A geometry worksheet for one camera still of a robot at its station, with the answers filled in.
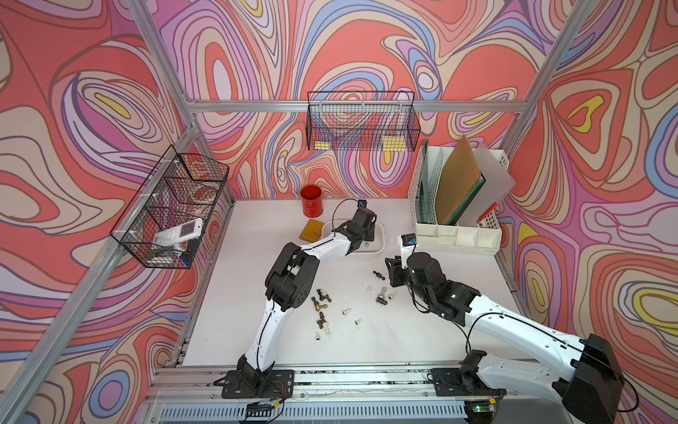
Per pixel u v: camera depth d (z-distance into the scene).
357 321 0.84
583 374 0.40
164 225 0.74
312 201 1.08
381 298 0.88
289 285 0.57
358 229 0.80
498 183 0.84
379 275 0.94
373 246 1.03
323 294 0.91
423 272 0.57
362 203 0.90
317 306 0.87
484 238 1.01
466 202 0.91
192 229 0.68
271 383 0.73
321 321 0.84
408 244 0.66
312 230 1.08
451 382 0.73
